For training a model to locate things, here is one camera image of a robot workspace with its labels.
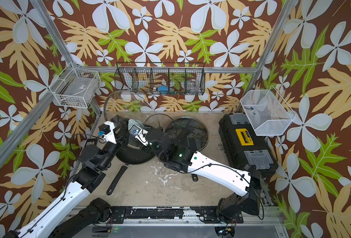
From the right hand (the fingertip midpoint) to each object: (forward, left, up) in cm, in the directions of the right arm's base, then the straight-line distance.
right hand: (145, 129), depth 66 cm
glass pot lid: (+48, +21, -30) cm, 61 cm away
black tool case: (-1, -51, -17) cm, 54 cm away
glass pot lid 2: (+18, -23, -24) cm, 38 cm away
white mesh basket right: (+17, -67, -8) cm, 69 cm away
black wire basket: (+47, -4, -3) cm, 47 cm away
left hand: (+1, +8, +2) cm, 9 cm away
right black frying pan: (-12, -23, -24) cm, 35 cm away
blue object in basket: (+37, -6, -6) cm, 38 cm away
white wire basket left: (+30, +44, +1) cm, 54 cm away
